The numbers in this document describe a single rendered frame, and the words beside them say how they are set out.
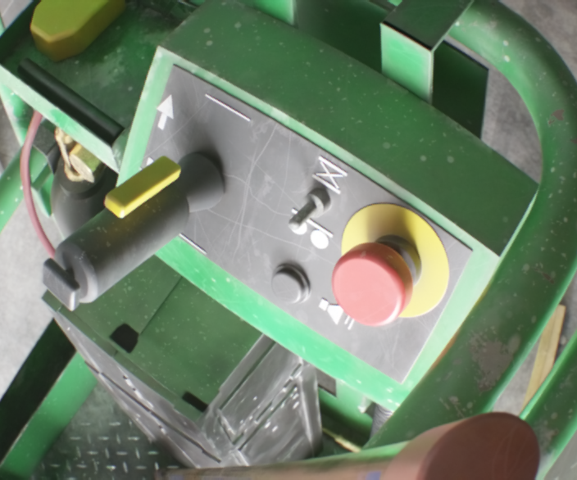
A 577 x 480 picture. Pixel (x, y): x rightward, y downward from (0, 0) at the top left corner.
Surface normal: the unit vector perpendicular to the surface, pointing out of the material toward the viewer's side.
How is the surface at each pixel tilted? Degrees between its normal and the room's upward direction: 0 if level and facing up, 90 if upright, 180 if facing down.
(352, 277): 58
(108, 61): 0
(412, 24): 0
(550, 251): 9
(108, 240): 41
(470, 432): 16
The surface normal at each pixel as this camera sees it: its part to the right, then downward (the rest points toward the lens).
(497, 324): -0.17, -0.48
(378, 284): -0.53, 0.41
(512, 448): 0.18, -0.25
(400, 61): -0.59, 0.74
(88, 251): 0.52, -0.53
